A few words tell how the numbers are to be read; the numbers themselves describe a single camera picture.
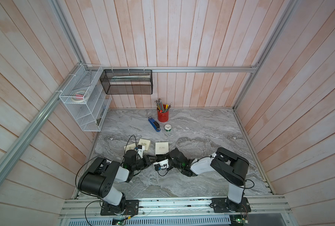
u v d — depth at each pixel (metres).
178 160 0.70
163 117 1.06
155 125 1.04
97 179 0.45
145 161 0.80
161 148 0.93
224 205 0.73
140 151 0.85
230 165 0.51
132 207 0.73
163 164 0.76
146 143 0.96
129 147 0.93
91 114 0.78
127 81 1.03
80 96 0.74
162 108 1.07
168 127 1.04
